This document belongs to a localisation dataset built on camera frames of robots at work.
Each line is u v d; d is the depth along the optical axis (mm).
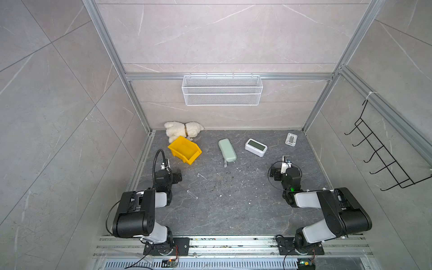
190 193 887
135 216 440
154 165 687
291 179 701
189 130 1083
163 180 709
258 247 749
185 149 1072
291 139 1141
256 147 1044
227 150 1070
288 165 794
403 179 581
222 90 1007
